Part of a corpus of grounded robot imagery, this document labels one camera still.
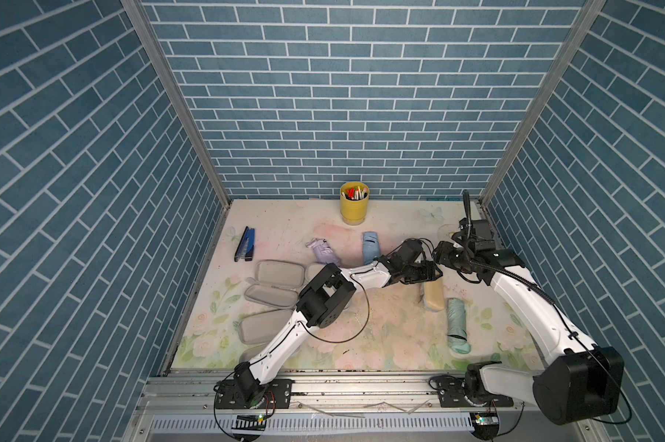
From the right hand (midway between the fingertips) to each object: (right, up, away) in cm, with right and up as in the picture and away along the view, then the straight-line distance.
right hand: (443, 253), depth 83 cm
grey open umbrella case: (-54, -12, +10) cm, 56 cm away
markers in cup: (-26, +21, +22) cm, 40 cm away
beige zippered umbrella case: (0, -15, +6) cm, 16 cm away
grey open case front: (-57, -24, -1) cm, 62 cm away
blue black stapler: (-68, 0, +20) cm, 71 cm away
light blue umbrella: (-20, +1, +20) cm, 29 cm away
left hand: (+4, -10, +9) cm, 14 cm away
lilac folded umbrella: (-38, -2, +16) cm, 41 cm away
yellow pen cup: (-27, +14, +23) cm, 38 cm away
